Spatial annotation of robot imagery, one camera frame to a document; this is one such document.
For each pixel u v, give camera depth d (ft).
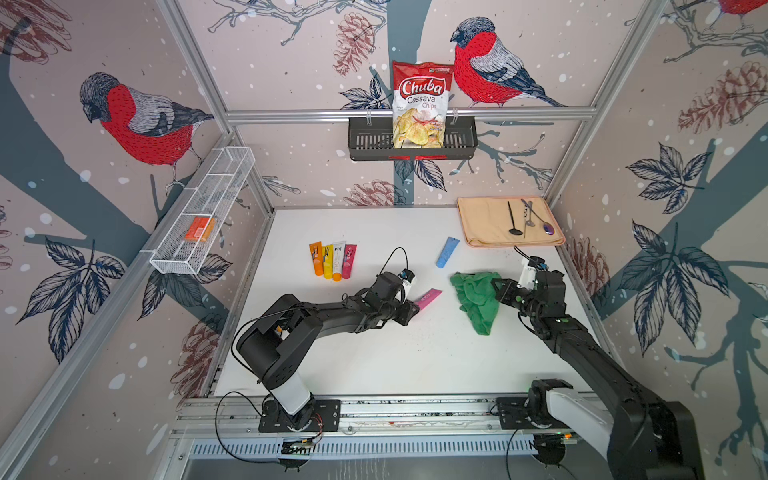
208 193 2.76
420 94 2.80
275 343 1.50
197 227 2.35
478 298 2.87
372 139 3.11
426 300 3.03
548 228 3.74
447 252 3.48
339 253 3.48
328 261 3.39
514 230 3.74
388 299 2.41
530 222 3.75
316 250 3.51
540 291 2.20
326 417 2.40
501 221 3.86
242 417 2.44
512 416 2.39
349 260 3.40
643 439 1.26
